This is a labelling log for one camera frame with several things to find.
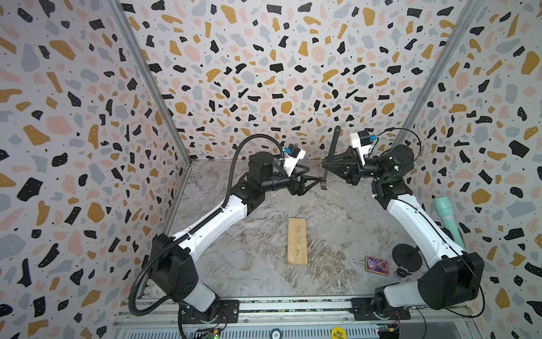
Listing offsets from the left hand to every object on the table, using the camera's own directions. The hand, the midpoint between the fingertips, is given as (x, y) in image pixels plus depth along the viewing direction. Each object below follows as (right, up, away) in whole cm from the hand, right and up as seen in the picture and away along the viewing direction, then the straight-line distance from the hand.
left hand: (319, 175), depth 68 cm
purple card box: (+26, -36, +16) cm, 47 cm away
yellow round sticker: (+7, -53, +2) cm, 53 cm away
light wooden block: (-6, -28, +19) cm, 34 cm away
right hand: (+1, +1, -8) cm, 8 cm away
